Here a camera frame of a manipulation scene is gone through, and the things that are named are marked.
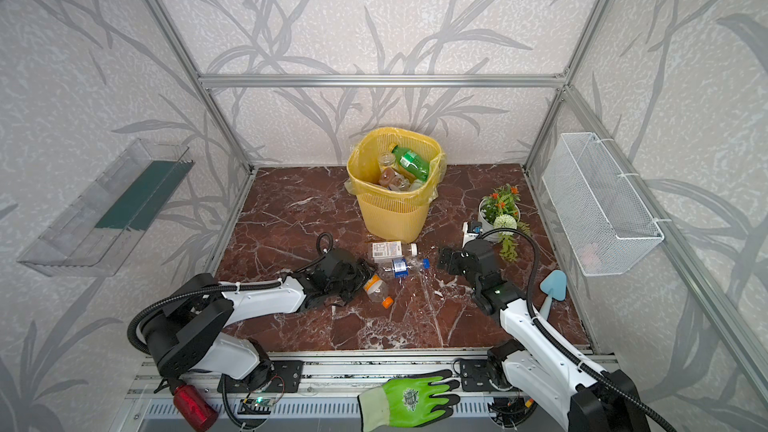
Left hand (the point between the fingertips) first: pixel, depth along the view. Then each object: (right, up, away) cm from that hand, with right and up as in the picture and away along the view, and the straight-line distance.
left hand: (379, 268), depth 87 cm
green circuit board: (-27, -28, -17) cm, 42 cm away
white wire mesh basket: (+49, +17, -26) cm, 58 cm away
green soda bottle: (+12, +31, +3) cm, 33 cm away
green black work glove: (+8, -27, -18) cm, 33 cm away
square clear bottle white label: (+3, +4, +6) cm, 8 cm away
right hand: (+22, +9, -2) cm, 24 cm away
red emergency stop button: (-41, -26, -21) cm, 52 cm away
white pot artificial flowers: (+37, +17, +1) cm, 40 cm away
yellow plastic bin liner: (-5, +31, +3) cm, 32 cm away
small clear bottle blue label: (+7, 0, +1) cm, 7 cm away
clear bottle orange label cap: (0, -6, -2) cm, 6 cm away
